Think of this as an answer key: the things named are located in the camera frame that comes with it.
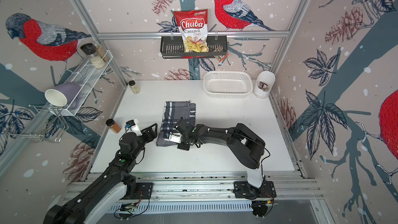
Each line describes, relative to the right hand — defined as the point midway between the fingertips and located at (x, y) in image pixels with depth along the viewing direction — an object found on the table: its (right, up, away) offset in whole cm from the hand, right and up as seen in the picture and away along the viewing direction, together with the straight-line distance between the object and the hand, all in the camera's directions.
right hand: (178, 140), depth 87 cm
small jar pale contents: (-37, +32, +23) cm, 54 cm away
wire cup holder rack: (-54, +14, -21) cm, 60 cm away
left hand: (-12, +11, -4) cm, 17 cm away
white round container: (+58, +36, +20) cm, 71 cm away
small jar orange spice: (-39, +8, +1) cm, 39 cm away
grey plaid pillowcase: (-6, +15, +16) cm, 23 cm away
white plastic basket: (+33, +34, +31) cm, 57 cm away
